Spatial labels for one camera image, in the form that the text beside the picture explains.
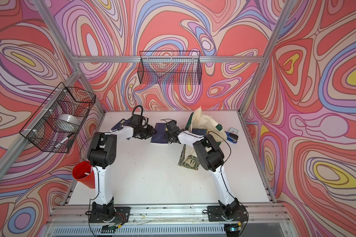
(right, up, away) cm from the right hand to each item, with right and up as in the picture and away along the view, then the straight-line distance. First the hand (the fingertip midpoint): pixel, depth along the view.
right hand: (166, 140), depth 103 cm
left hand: (-7, +5, 0) cm, 8 cm away
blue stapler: (+45, +2, -4) cm, 45 cm away
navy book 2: (+23, +6, -4) cm, 24 cm away
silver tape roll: (-44, +12, -33) cm, 57 cm away
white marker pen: (-49, +2, -32) cm, 59 cm away
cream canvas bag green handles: (+21, +14, -8) cm, 27 cm away
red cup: (-45, -16, -22) cm, 52 cm away
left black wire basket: (-51, +11, -34) cm, 62 cm away
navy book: (-6, +2, -2) cm, 6 cm away
